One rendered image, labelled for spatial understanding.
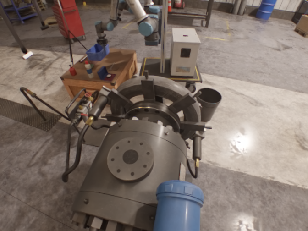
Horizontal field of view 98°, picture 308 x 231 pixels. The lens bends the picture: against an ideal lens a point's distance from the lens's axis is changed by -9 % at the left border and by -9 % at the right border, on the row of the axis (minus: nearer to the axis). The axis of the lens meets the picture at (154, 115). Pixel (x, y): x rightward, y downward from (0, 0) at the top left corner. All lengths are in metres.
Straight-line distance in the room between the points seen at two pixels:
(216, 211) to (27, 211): 1.77
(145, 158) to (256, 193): 1.41
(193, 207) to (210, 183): 1.18
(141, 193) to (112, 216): 0.14
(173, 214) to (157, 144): 0.38
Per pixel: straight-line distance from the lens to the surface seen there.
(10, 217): 2.04
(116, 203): 0.67
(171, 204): 0.52
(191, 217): 0.53
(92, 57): 2.15
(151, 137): 0.78
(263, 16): 8.70
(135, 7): 1.77
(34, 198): 1.96
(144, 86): 0.96
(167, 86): 0.97
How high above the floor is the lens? 1.53
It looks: 48 degrees down
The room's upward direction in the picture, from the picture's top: straight up
